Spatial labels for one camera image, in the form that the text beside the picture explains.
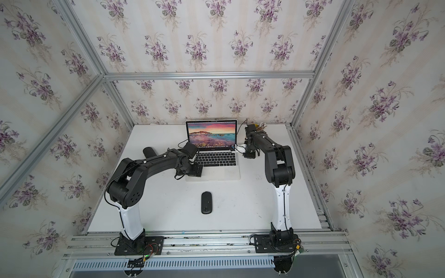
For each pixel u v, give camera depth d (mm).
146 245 717
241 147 935
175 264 765
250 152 914
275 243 655
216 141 1039
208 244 749
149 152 1041
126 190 499
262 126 974
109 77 938
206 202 838
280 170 591
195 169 860
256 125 882
